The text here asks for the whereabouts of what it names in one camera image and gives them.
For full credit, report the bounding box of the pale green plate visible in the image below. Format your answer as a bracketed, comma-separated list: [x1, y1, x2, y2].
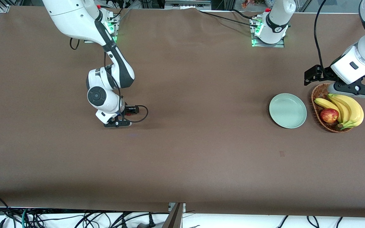
[269, 93, 307, 129]

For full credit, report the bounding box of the brown wicker basket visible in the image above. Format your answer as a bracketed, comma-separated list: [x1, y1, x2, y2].
[311, 83, 355, 133]

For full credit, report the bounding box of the red apple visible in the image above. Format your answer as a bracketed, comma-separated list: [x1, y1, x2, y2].
[320, 108, 339, 124]

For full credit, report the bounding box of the yellow banana bunch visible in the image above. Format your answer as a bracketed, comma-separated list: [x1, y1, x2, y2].
[314, 93, 364, 130]

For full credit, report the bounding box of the brown table cover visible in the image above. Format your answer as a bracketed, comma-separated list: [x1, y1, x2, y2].
[0, 6, 365, 219]

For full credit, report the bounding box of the grey equipment box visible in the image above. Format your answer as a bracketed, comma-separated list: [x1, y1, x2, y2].
[164, 0, 212, 10]

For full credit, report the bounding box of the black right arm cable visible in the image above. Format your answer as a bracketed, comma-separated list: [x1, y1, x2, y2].
[69, 37, 149, 123]

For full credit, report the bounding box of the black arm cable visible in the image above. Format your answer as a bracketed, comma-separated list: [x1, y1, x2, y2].
[314, 0, 329, 67]
[69, 37, 149, 123]

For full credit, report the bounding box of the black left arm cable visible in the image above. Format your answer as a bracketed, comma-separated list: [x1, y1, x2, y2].
[314, 0, 329, 67]

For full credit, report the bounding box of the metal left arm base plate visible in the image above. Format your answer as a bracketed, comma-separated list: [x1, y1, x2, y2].
[251, 37, 285, 48]

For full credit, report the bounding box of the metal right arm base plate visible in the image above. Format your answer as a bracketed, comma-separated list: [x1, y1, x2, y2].
[84, 19, 118, 44]

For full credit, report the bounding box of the short black table cable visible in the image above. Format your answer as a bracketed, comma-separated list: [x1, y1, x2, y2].
[231, 9, 254, 19]

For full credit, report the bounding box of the long black table cable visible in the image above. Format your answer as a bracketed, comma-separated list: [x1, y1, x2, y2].
[198, 10, 259, 27]

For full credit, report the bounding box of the aluminium frame post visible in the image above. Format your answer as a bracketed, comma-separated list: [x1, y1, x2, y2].
[162, 203, 186, 228]

